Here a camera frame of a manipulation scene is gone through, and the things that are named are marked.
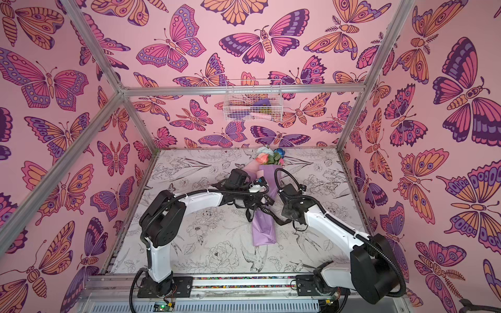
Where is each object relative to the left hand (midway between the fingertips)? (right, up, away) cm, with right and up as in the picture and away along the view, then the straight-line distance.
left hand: (263, 193), depth 91 cm
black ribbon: (-6, -9, +2) cm, 11 cm away
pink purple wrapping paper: (0, -15, -9) cm, 18 cm away
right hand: (+12, -6, -5) cm, 14 cm away
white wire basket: (-4, +45, +5) cm, 45 cm away
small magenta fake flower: (+11, +16, +18) cm, 26 cm away
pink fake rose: (+1, +17, +15) cm, 23 cm away
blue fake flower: (+11, +21, +21) cm, 32 cm away
